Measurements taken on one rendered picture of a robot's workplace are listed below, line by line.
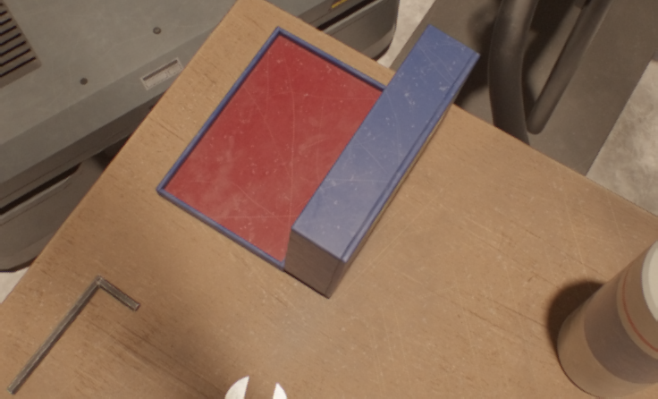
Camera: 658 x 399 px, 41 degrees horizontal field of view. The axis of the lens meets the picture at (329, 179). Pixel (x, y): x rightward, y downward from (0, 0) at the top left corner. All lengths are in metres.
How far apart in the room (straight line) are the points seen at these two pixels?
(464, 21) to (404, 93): 0.73
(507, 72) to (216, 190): 0.29
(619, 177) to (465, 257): 0.60
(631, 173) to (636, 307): 0.75
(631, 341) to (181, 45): 0.60
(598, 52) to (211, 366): 0.82
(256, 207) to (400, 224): 0.10
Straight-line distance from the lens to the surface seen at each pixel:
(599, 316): 0.53
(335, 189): 0.51
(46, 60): 0.97
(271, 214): 0.63
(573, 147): 1.20
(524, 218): 0.64
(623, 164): 1.21
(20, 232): 1.06
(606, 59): 1.27
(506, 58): 0.78
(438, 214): 0.63
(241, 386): 0.60
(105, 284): 0.63
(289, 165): 0.64
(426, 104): 0.53
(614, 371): 0.55
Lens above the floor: 1.06
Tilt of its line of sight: 69 degrees down
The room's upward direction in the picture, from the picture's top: straight up
